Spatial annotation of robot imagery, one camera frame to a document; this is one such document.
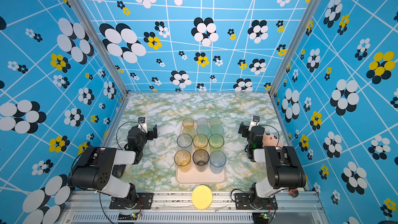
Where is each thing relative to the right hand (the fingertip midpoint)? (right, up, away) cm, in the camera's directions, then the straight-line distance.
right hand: (252, 123), depth 93 cm
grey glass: (-31, -14, -19) cm, 39 cm away
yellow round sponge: (-30, -33, -21) cm, 49 cm away
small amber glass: (-40, 0, +7) cm, 40 cm away
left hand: (-63, 0, 0) cm, 63 cm away
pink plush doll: (+8, -8, -8) cm, 14 cm away
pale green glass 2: (-22, +1, +4) cm, 22 cm away
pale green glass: (-38, -5, +3) cm, 38 cm away
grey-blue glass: (-40, -9, -6) cm, 42 cm away
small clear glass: (-31, +1, +3) cm, 31 cm away
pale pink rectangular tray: (-35, -27, -12) cm, 45 cm away
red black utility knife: (+16, -32, -17) cm, 40 cm away
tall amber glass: (-40, -16, -17) cm, 46 cm away
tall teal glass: (-30, -3, -2) cm, 30 cm away
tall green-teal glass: (-22, -3, -2) cm, 22 cm away
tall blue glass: (-23, -15, -20) cm, 33 cm away
